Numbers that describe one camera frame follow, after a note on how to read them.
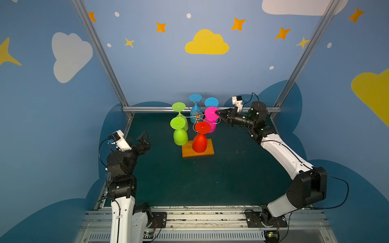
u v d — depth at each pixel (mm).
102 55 848
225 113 717
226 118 672
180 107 799
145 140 615
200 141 765
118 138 571
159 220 740
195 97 839
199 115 783
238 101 709
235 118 670
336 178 409
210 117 709
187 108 799
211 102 803
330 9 701
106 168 477
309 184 431
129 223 460
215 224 738
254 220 745
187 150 984
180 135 795
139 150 607
